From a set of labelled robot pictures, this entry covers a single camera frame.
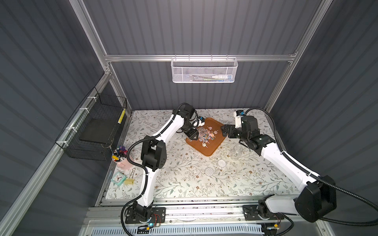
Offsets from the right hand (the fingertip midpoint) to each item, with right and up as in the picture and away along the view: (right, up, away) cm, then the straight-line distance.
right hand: (230, 126), depth 81 cm
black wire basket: (-71, -3, -12) cm, 72 cm away
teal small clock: (-64, -31, +3) cm, 71 cm away
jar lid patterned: (-11, -27, +5) cm, 30 cm away
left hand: (-19, -7, +11) cm, 23 cm away
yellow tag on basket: (-62, +5, +1) cm, 62 cm away
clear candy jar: (-16, -3, +12) cm, 20 cm away
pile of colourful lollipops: (-9, -6, +23) cm, 26 cm away
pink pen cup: (-62, -17, -1) cm, 64 cm away
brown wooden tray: (-6, -14, +18) cm, 23 cm away
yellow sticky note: (-58, -32, +2) cm, 66 cm away
